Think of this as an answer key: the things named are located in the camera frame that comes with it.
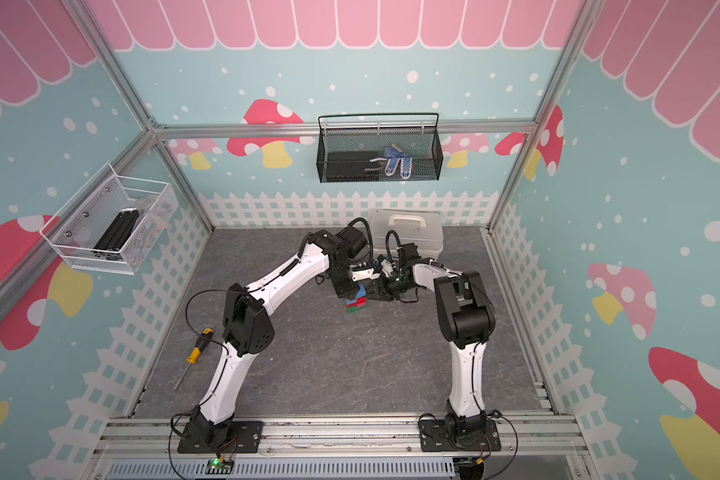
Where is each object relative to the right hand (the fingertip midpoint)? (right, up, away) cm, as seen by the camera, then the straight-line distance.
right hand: (366, 295), depth 96 cm
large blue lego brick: (-2, +1, -7) cm, 7 cm away
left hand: (-6, +1, -5) cm, 8 cm away
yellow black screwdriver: (-50, -14, -6) cm, 52 cm away
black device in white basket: (-58, +17, -26) cm, 66 cm away
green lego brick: (-4, -5, +1) cm, 6 cm away
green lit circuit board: (-36, -39, -23) cm, 58 cm away
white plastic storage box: (+20, +23, +9) cm, 32 cm away
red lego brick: (-2, -2, -3) cm, 4 cm away
